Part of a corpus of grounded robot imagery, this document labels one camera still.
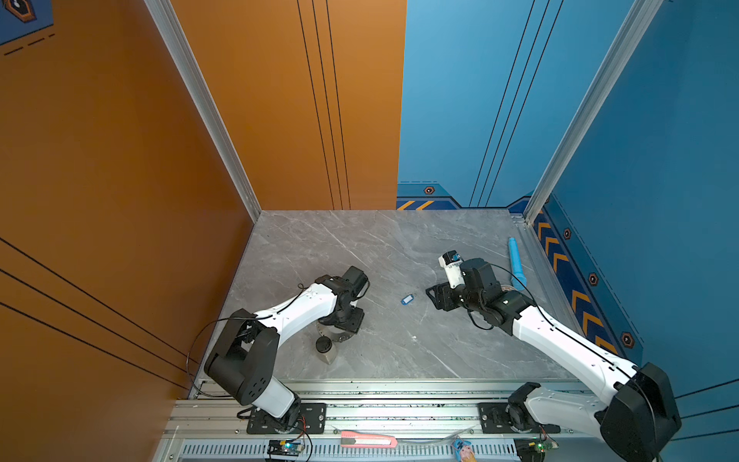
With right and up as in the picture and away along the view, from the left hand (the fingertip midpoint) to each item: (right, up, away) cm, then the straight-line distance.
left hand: (349, 321), depth 87 cm
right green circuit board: (+47, -27, -17) cm, 57 cm away
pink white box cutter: (+3, -24, -17) cm, 30 cm away
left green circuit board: (-13, -27, -17) cm, 34 cm away
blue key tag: (+19, +5, +9) cm, 21 cm away
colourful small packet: (+29, -25, -21) cm, 43 cm away
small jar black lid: (-5, -4, -12) cm, 13 cm away
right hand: (+25, +11, -6) cm, 27 cm away
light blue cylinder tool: (+57, +11, +10) cm, 59 cm away
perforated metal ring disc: (-5, -4, +1) cm, 6 cm away
